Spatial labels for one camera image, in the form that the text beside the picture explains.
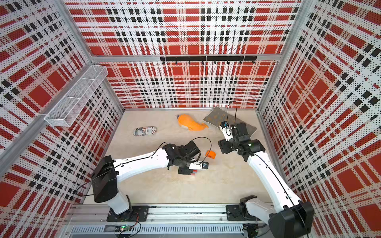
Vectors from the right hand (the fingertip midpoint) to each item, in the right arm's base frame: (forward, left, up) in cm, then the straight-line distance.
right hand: (228, 141), depth 78 cm
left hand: (-9, +20, -10) cm, 24 cm away
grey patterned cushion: (+33, +2, -16) cm, 37 cm away
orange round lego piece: (+2, +8, -19) cm, 21 cm away
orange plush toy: (+27, +25, -16) cm, 40 cm away
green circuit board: (-37, +54, -18) cm, 68 cm away
